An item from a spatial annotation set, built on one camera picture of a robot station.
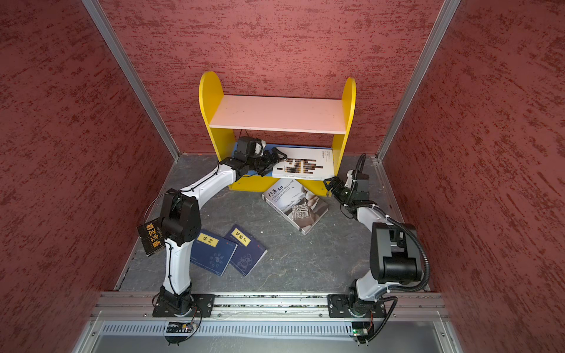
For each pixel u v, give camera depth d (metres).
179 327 0.72
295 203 0.97
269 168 0.85
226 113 0.79
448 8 0.71
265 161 0.83
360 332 0.70
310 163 0.95
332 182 0.85
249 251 0.86
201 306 0.74
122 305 0.76
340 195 0.83
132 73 0.88
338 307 0.74
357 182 0.72
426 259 0.40
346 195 0.81
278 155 0.85
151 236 0.90
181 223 0.54
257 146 0.78
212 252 0.85
